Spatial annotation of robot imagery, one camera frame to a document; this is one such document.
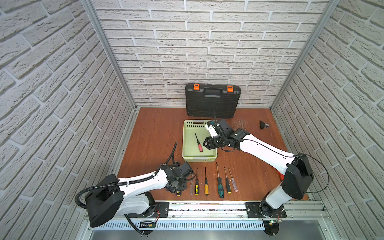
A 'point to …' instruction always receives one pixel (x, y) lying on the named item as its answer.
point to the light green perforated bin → (191, 152)
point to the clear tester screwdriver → (191, 188)
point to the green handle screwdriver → (220, 190)
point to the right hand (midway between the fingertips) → (207, 143)
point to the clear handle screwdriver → (233, 182)
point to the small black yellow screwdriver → (228, 186)
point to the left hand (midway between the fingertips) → (185, 186)
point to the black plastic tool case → (213, 101)
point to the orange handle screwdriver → (206, 186)
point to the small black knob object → (263, 125)
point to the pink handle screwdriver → (199, 146)
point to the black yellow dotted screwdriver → (178, 193)
